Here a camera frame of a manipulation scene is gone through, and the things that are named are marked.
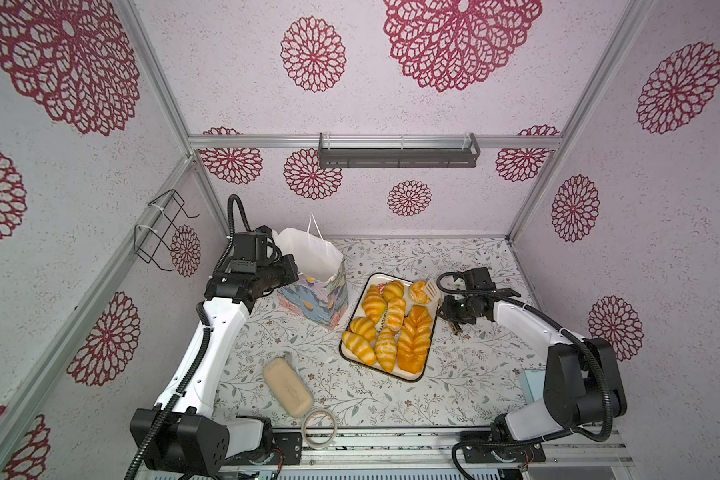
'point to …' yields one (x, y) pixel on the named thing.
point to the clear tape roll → (303, 430)
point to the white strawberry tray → (370, 280)
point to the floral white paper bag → (321, 293)
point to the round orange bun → (418, 292)
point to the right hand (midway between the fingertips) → (441, 308)
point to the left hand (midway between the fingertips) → (296, 272)
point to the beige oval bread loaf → (294, 394)
